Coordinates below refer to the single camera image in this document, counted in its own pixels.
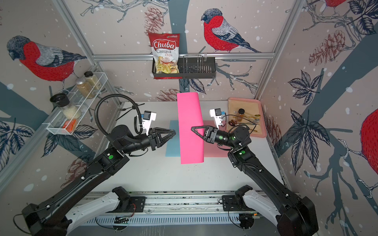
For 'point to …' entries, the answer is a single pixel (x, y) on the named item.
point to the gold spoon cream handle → (257, 116)
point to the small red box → (69, 125)
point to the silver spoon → (255, 120)
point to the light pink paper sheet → (211, 150)
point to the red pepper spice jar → (240, 116)
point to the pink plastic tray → (263, 117)
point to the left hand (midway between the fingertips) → (175, 132)
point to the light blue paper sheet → (173, 146)
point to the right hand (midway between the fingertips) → (192, 131)
